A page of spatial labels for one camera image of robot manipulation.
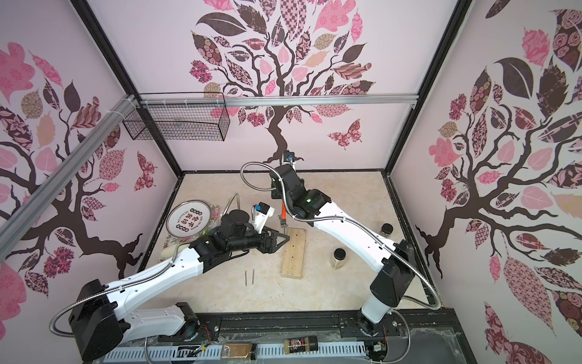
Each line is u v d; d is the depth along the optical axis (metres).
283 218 0.76
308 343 0.68
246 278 0.85
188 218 1.00
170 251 0.88
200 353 0.70
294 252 0.87
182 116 0.95
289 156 0.63
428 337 0.72
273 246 0.66
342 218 0.48
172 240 0.95
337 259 0.81
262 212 0.66
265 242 0.64
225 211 0.58
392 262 0.42
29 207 0.53
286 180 0.53
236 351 0.66
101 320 0.38
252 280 0.84
